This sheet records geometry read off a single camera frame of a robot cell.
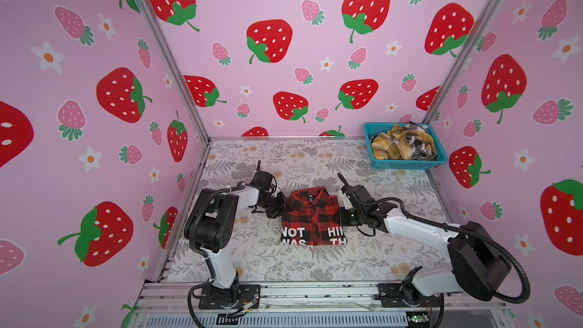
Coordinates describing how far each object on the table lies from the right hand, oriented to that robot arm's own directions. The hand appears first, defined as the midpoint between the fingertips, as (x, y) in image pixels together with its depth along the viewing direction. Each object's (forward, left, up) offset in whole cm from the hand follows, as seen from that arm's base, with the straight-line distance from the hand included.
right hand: (332, 217), depth 86 cm
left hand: (+4, +16, -4) cm, 17 cm away
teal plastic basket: (+50, -19, +3) cm, 54 cm away
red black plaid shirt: (0, +7, -2) cm, 8 cm away
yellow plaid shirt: (+42, -35, +4) cm, 55 cm away
